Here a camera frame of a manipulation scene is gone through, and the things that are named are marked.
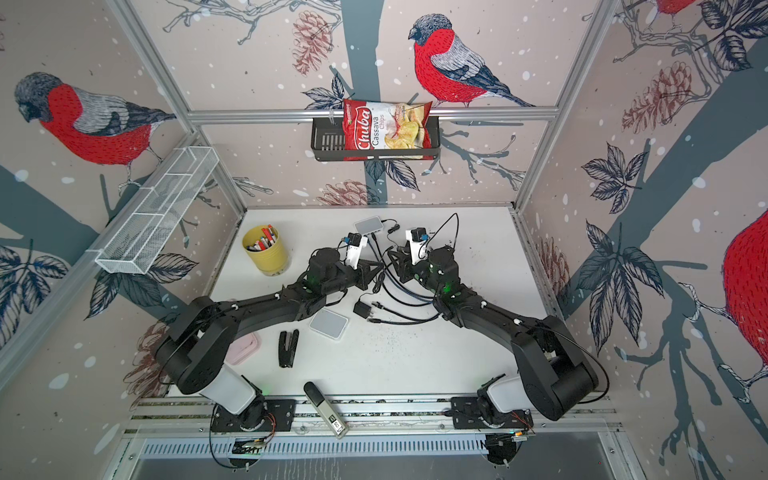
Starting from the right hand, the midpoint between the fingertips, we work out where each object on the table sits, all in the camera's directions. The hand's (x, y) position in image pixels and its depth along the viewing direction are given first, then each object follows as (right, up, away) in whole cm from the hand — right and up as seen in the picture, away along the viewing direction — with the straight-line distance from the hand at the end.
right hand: (388, 256), depth 82 cm
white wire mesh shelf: (-62, +3, -12) cm, 63 cm away
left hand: (-1, -3, -1) cm, 3 cm away
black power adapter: (-8, -17, +7) cm, 20 cm away
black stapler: (-29, -26, +1) cm, 39 cm away
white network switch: (-18, -21, +5) cm, 28 cm away
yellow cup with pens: (-42, +3, +14) cm, 44 cm away
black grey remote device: (-15, -37, -11) cm, 41 cm away
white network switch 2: (-8, +10, +33) cm, 35 cm away
